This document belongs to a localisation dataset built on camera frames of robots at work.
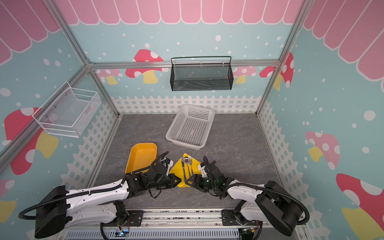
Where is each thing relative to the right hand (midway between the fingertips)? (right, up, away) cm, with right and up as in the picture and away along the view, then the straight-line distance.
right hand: (187, 184), depth 80 cm
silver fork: (+1, +10, +14) cm, 17 cm away
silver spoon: (-1, +10, +14) cm, 17 cm away
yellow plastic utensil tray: (-31, +12, +17) cm, 38 cm away
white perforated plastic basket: (+1, +31, +32) cm, 45 cm away
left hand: (-3, +1, -3) cm, 5 cm away
